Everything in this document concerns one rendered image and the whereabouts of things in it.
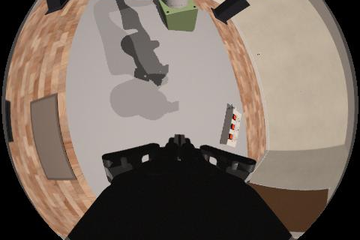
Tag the beige power strip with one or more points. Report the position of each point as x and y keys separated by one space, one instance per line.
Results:
x=231 y=128

